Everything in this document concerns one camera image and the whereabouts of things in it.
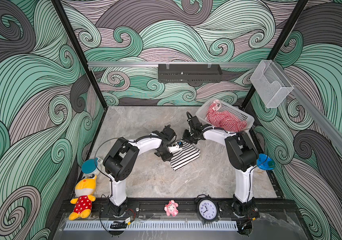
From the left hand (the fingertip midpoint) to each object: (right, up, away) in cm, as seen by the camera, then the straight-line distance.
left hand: (168, 156), depth 91 cm
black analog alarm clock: (+19, -21, -20) cm, 35 cm away
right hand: (+10, +10, +7) cm, 15 cm away
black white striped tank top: (+12, +2, -3) cm, 12 cm away
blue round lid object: (+53, -1, -12) cm, 54 cm away
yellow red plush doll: (-42, -14, -18) cm, 48 cm away
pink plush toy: (+1, -20, -21) cm, 29 cm away
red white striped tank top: (+41, +23, +15) cm, 50 cm away
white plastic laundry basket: (+41, +33, +19) cm, 56 cm away
